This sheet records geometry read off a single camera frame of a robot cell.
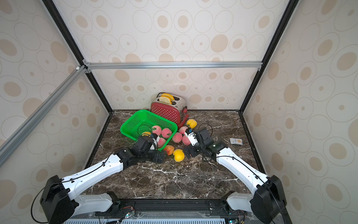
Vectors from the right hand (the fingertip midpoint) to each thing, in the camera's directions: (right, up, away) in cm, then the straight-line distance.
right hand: (189, 148), depth 81 cm
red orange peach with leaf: (-12, -2, +9) cm, 16 cm away
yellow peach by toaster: (+4, +14, +24) cm, 28 cm away
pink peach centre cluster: (-1, +3, +14) cm, 15 cm away
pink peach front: (-22, +9, +19) cm, 30 cm away
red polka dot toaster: (-11, +26, +17) cm, 32 cm away
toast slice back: (-12, +33, +20) cm, 41 cm away
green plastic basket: (-33, +16, +31) cm, 48 cm away
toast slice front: (-16, +32, +19) cm, 40 cm away
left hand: (-14, -3, -2) cm, 14 cm away
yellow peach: (-6, -6, +8) cm, 11 cm away
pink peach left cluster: (-7, +5, +14) cm, 17 cm away
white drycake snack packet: (+35, +2, +19) cm, 40 cm away
